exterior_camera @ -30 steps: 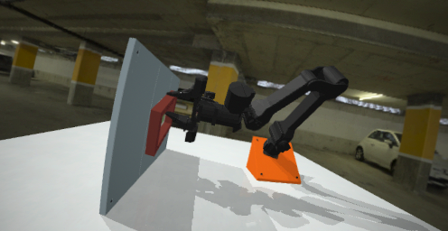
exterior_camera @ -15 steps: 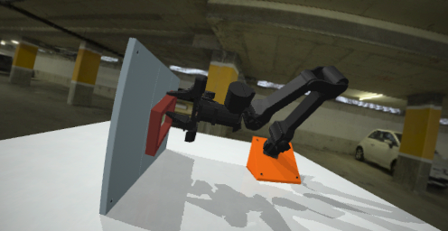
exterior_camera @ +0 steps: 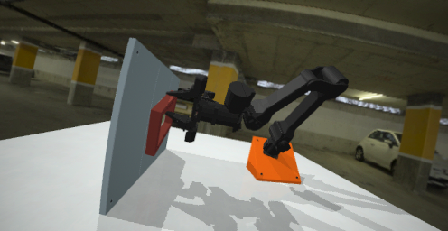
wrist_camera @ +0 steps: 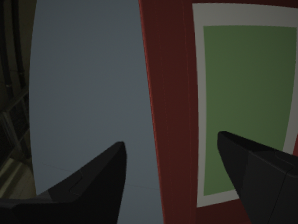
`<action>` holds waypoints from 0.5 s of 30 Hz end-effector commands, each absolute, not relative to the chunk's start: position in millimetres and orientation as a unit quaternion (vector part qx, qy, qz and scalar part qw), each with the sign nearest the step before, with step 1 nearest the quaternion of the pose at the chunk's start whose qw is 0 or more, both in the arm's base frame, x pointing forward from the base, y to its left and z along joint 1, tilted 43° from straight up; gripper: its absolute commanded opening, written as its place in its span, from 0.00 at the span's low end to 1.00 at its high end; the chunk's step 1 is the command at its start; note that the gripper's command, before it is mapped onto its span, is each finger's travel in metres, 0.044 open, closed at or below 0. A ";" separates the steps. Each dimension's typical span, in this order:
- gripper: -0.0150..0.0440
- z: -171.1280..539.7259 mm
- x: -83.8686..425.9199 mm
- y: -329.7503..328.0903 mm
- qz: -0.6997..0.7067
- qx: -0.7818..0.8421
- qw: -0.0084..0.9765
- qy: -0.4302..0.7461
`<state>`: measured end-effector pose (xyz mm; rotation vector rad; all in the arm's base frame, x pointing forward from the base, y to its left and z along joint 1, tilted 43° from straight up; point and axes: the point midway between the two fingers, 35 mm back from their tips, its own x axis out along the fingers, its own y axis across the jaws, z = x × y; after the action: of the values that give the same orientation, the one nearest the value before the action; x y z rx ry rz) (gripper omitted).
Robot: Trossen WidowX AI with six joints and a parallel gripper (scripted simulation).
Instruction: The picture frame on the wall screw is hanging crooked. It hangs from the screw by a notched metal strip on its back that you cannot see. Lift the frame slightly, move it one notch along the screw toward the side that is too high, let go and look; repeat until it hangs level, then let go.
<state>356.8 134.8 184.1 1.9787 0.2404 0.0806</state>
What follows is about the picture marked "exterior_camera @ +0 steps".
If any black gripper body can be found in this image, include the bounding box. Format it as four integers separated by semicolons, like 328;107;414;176
184;73;222;143

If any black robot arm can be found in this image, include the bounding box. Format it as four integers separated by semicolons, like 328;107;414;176
219;66;349;160

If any red-brown picture frame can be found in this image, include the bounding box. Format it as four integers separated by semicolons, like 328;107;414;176
145;94;177;157

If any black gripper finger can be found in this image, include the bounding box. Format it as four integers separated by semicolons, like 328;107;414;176
166;84;194;99
165;111;189;132

